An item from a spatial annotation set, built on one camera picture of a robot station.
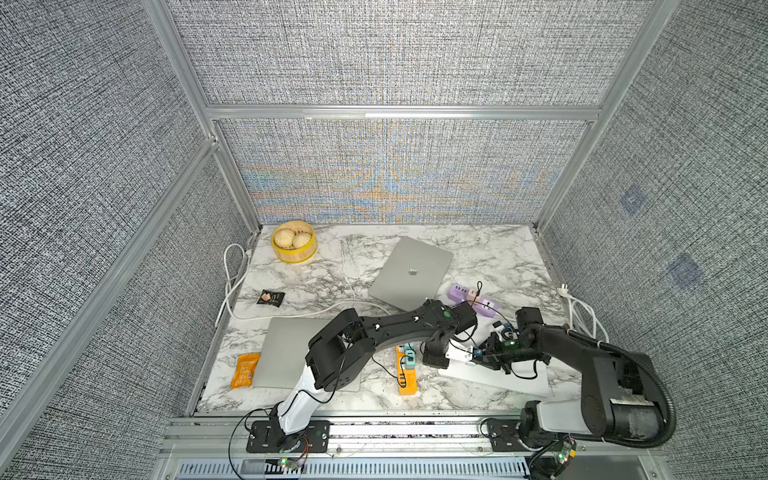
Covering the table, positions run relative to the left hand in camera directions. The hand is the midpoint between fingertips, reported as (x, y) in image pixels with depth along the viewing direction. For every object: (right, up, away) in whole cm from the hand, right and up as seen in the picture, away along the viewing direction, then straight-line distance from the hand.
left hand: (443, 355), depth 84 cm
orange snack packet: (-56, -3, -1) cm, 56 cm away
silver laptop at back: (-7, +22, +22) cm, 32 cm away
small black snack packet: (-54, +14, +13) cm, 57 cm away
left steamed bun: (-53, +35, +26) cm, 69 cm away
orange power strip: (-11, -4, -4) cm, 12 cm away
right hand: (+8, +1, +1) cm, 8 cm away
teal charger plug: (-10, +2, -5) cm, 11 cm away
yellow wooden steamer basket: (-48, +28, +22) cm, 60 cm away
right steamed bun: (-47, +34, +22) cm, 62 cm away
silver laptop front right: (+10, -4, -4) cm, 11 cm away
